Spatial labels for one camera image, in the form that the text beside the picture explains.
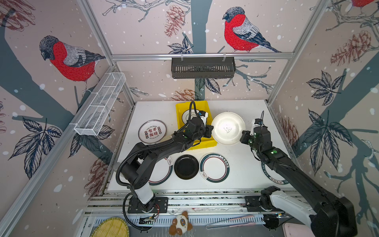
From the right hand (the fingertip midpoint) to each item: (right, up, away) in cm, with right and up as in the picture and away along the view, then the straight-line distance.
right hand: (241, 132), depth 82 cm
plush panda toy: (-33, -40, -16) cm, 55 cm away
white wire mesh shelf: (-77, +7, -11) cm, 79 cm away
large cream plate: (-7, +3, +3) cm, 8 cm away
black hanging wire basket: (-20, +44, +22) cm, 53 cm away
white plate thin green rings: (-33, +10, +25) cm, 43 cm away
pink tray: (+19, -42, -17) cm, 49 cm away
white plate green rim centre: (-15, -21, +4) cm, 26 cm away
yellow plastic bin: (-22, +17, +32) cm, 43 cm away
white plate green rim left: (-46, -24, +3) cm, 52 cm away
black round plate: (-32, -21, +4) cm, 38 cm away
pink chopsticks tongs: (-3, -41, -15) cm, 44 cm away
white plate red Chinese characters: (-57, -2, +21) cm, 61 cm away
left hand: (-15, +3, +1) cm, 15 cm away
